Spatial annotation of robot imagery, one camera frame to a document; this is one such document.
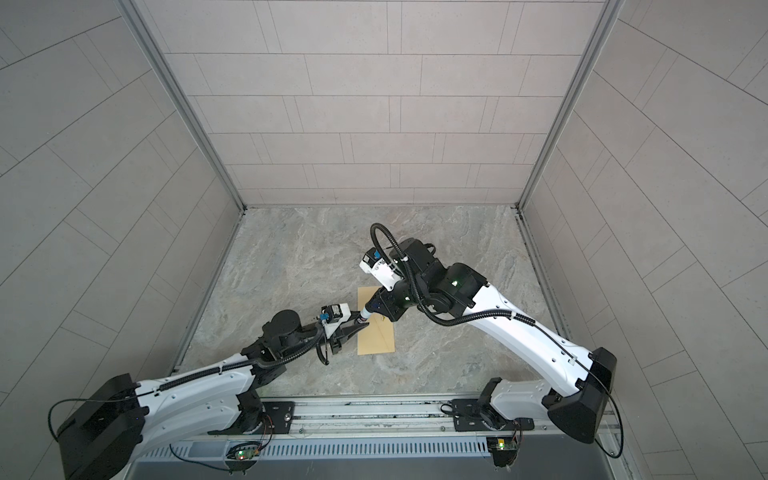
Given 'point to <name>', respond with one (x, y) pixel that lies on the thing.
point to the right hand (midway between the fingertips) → (371, 306)
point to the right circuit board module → (504, 450)
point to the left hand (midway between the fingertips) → (370, 319)
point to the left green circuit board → (249, 453)
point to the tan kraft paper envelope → (380, 335)
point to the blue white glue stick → (365, 314)
